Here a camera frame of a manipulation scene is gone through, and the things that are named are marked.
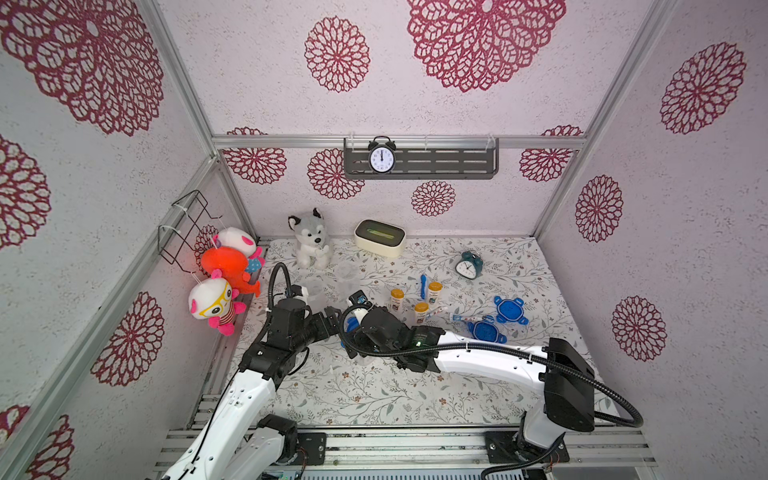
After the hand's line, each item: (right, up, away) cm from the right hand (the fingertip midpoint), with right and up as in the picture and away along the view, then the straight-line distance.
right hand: (351, 323), depth 76 cm
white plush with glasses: (-38, +6, +5) cm, 39 cm away
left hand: (-6, +1, +4) cm, 7 cm away
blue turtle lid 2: (+51, 0, +24) cm, 57 cm away
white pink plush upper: (-39, +24, +18) cm, 49 cm away
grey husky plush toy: (-16, +20, +29) cm, 39 cm away
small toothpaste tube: (+33, -2, +21) cm, 39 cm away
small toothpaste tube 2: (+26, 0, +24) cm, 35 cm away
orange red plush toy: (-38, +16, +15) cm, 44 cm away
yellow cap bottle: (+13, +6, +14) cm, 20 cm away
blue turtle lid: (+42, -6, +19) cm, 46 cm away
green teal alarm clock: (+39, +15, +29) cm, 51 cm away
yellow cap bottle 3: (+24, +6, +18) cm, 31 cm away
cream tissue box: (+7, +26, +38) cm, 46 cm away
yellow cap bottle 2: (+19, +2, +12) cm, 22 cm away
